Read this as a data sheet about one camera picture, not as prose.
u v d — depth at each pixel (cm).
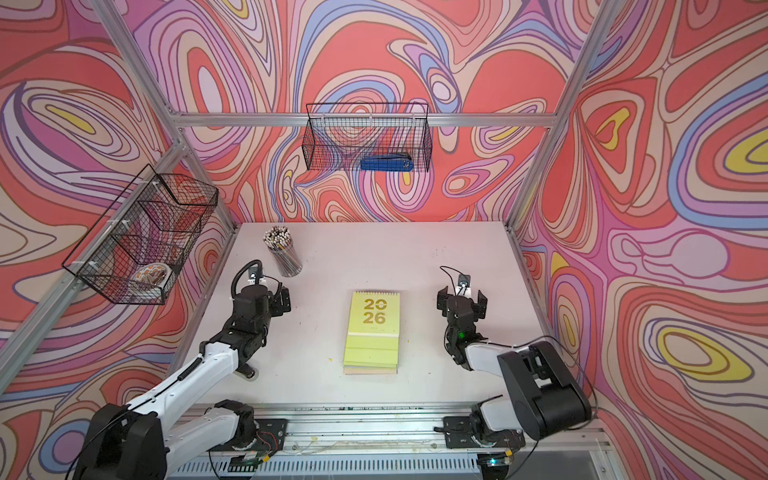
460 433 73
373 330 84
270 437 73
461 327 69
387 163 82
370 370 82
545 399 43
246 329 64
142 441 39
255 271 69
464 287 75
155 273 71
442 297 84
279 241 91
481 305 80
